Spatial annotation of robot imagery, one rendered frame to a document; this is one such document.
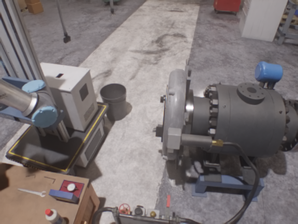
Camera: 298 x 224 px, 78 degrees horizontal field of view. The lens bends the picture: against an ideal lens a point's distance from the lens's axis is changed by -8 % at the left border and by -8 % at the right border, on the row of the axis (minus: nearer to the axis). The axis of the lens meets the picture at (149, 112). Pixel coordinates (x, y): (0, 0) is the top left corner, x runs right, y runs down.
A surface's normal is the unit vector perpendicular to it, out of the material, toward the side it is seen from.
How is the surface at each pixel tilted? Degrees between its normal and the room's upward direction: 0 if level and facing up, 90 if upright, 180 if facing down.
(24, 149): 0
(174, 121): 53
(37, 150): 0
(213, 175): 0
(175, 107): 39
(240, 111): 33
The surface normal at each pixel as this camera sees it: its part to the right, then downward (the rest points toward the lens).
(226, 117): -0.10, -0.05
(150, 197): 0.00, -0.73
